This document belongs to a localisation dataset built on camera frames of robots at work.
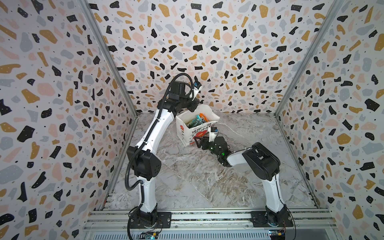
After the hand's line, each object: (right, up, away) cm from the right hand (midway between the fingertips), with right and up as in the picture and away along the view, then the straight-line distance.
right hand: (196, 135), depth 93 cm
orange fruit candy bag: (+3, +13, +6) cm, 14 cm away
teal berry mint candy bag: (-1, +8, +5) cm, 10 cm away
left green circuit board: (-22, -46, -23) cm, 56 cm away
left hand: (+2, +22, -13) cm, 26 cm away
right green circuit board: (+40, -47, -22) cm, 65 cm away
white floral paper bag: (-5, 0, -5) cm, 7 cm away
